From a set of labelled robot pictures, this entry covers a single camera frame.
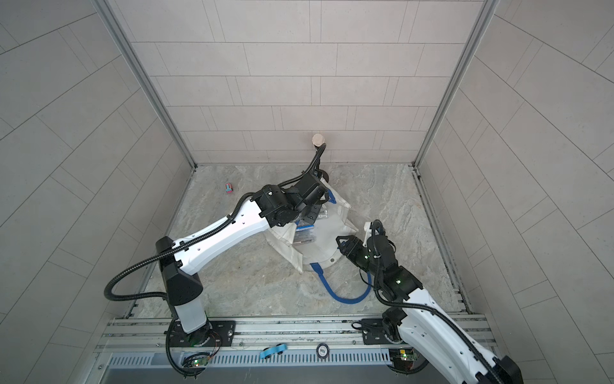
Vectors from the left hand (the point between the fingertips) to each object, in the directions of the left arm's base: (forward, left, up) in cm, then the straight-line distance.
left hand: (317, 206), depth 75 cm
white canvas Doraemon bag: (+4, -6, -16) cm, 17 cm away
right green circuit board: (-37, -27, -22) cm, 50 cm away
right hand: (-8, -7, -9) cm, 14 cm away
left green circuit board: (-39, +32, -19) cm, 54 cm away
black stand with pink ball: (+28, 0, +3) cm, 28 cm away
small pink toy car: (+23, +39, -20) cm, 50 cm away
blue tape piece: (-35, +11, -20) cm, 42 cm away
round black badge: (-36, -2, -22) cm, 42 cm away
